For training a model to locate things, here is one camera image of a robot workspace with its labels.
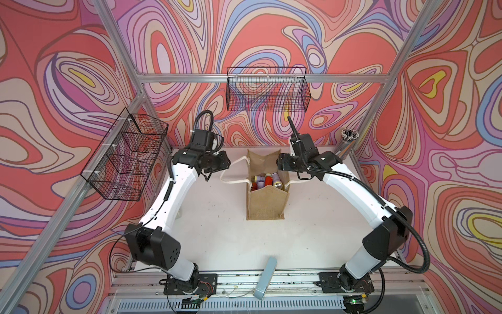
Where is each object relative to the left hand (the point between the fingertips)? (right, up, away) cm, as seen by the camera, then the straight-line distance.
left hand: (230, 162), depth 79 cm
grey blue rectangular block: (+12, -46, -10) cm, 48 cm away
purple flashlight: (+13, -9, +13) cm, 20 cm away
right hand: (+23, -2, +2) cm, 23 cm away
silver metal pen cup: (+60, +14, +23) cm, 65 cm away
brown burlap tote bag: (+16, -18, +6) cm, 24 cm away
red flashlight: (+17, -8, +13) cm, 22 cm away
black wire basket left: (-43, -3, -4) cm, 43 cm away
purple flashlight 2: (+21, -9, +12) cm, 26 cm away
